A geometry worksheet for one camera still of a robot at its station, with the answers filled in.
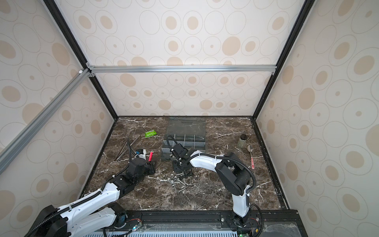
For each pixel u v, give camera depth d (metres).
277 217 0.76
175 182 0.86
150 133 1.09
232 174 0.49
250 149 1.00
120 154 0.95
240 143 1.00
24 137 0.56
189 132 1.12
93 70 0.92
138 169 0.63
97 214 0.57
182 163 0.66
